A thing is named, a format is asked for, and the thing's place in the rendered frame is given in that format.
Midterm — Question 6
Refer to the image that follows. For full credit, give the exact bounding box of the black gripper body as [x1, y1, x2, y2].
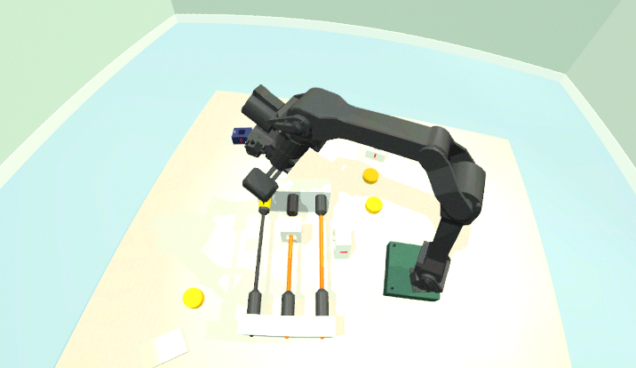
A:
[242, 138, 303, 203]

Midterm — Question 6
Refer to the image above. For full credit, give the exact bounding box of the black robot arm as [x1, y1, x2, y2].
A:
[241, 84, 486, 293]

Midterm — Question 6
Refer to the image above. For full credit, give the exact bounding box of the yellow short cylinder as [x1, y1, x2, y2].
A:
[183, 288, 204, 309]
[363, 168, 378, 185]
[365, 196, 382, 214]

